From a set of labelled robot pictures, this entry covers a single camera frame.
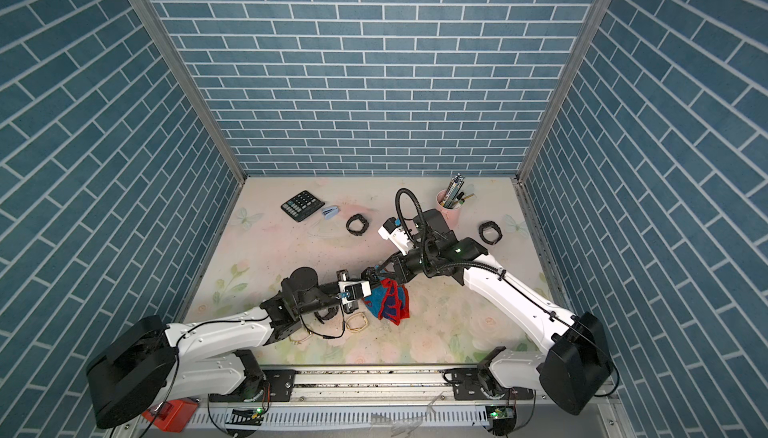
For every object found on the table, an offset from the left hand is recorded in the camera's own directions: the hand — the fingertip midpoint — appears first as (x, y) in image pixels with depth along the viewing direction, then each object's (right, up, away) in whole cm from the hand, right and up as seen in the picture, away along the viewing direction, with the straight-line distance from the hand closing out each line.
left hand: (383, 282), depth 73 cm
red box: (-46, -27, -9) cm, 54 cm away
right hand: (0, +2, -1) cm, 2 cm away
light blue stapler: (-21, +16, +34) cm, 43 cm away
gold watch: (-8, -15, +11) cm, 20 cm away
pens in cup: (+22, +22, +26) cm, 41 cm away
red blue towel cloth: (+1, -6, +4) cm, 7 cm away
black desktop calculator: (-32, +18, +35) cm, 51 cm away
